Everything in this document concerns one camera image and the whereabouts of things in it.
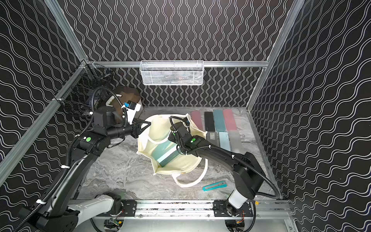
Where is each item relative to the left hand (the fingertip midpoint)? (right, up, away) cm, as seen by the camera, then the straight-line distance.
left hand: (148, 120), depth 65 cm
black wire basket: (-50, +16, +23) cm, 57 cm away
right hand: (+8, -7, +18) cm, 21 cm away
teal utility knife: (+34, -38, +20) cm, 55 cm away
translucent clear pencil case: (+52, -15, +36) cm, 65 cm away
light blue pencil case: (+43, -13, +32) cm, 55 cm away
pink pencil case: (+52, -1, +48) cm, 70 cm away
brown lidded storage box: (-27, +18, +35) cm, 48 cm away
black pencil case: (+35, -1, +49) cm, 60 cm away
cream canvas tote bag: (+1, -7, +13) cm, 15 cm away
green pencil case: (+4, -19, +20) cm, 28 cm away
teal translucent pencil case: (+42, 0, +45) cm, 62 cm away
